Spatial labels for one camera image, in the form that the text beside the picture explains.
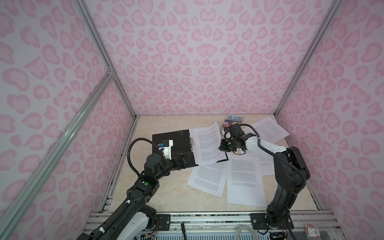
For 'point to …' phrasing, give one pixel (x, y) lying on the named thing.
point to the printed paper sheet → (207, 145)
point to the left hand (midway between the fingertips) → (188, 151)
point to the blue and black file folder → (224, 158)
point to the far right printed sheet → (268, 129)
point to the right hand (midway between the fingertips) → (219, 146)
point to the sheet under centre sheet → (210, 178)
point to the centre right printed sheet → (244, 181)
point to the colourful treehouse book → (230, 120)
